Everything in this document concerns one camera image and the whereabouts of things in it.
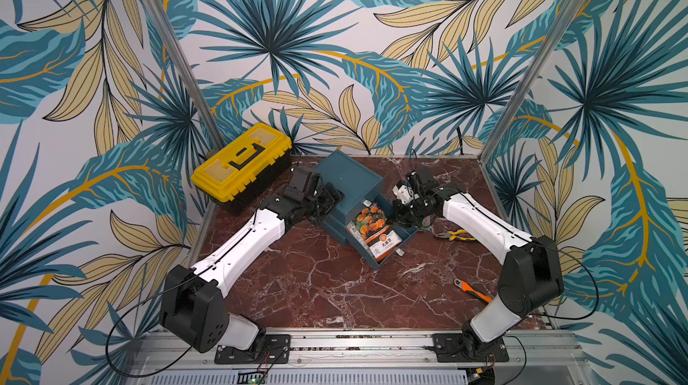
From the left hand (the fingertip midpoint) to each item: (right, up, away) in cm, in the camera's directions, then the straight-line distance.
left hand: (340, 205), depth 80 cm
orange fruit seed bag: (+10, -8, +6) cm, 14 cm away
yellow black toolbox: (-36, +9, +11) cm, 39 cm away
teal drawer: (+20, -9, +2) cm, 22 cm away
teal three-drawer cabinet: (+5, +7, +4) cm, 10 cm away
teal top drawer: (+1, -3, -3) cm, 4 cm away
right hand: (+15, -5, +6) cm, 17 cm away
